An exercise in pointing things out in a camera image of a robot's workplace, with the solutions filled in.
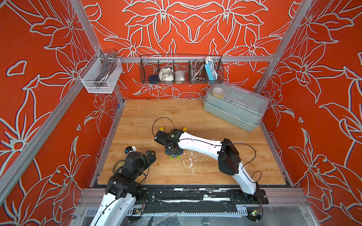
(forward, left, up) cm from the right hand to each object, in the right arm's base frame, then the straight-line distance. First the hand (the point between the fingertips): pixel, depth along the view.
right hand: (168, 154), depth 82 cm
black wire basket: (+55, +10, +23) cm, 60 cm away
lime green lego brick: (+1, -6, -6) cm, 9 cm away
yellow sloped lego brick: (+21, +7, -5) cm, 23 cm away
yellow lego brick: (+21, -10, -4) cm, 24 cm away
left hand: (-3, +9, +5) cm, 10 cm away
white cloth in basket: (+45, +3, +26) cm, 51 cm away
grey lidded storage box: (+31, -44, +10) cm, 55 cm away
